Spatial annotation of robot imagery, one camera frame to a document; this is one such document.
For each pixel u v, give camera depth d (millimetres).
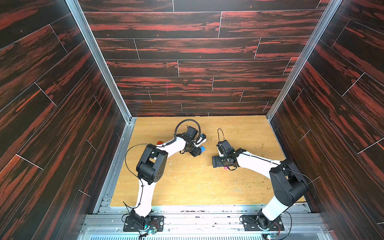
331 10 664
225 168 827
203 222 753
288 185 460
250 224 733
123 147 1064
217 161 833
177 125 867
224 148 733
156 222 731
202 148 1013
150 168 541
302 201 462
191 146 838
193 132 814
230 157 664
